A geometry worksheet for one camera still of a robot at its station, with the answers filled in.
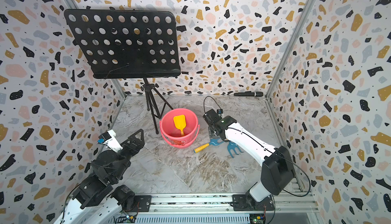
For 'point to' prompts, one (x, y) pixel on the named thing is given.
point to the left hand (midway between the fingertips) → (140, 134)
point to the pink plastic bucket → (171, 135)
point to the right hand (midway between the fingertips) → (221, 132)
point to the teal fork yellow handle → (232, 145)
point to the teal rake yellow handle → (213, 141)
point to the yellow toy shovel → (180, 122)
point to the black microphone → (249, 93)
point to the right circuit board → (256, 218)
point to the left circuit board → (126, 219)
